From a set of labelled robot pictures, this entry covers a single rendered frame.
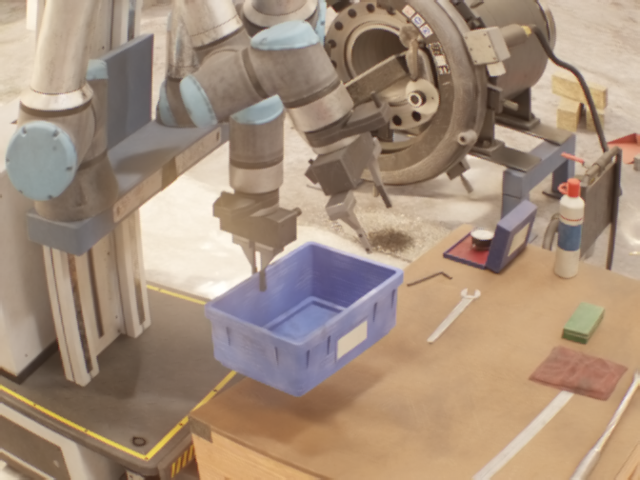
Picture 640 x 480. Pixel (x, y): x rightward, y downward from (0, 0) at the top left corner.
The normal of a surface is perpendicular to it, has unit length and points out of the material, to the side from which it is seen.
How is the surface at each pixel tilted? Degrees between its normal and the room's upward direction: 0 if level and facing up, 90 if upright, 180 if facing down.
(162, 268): 0
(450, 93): 90
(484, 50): 90
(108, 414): 0
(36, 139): 95
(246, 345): 90
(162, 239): 0
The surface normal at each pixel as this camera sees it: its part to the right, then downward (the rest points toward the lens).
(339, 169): -0.26, 0.52
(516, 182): -0.58, 0.36
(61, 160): -0.02, 0.51
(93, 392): 0.00, -0.90
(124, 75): 0.91, 0.18
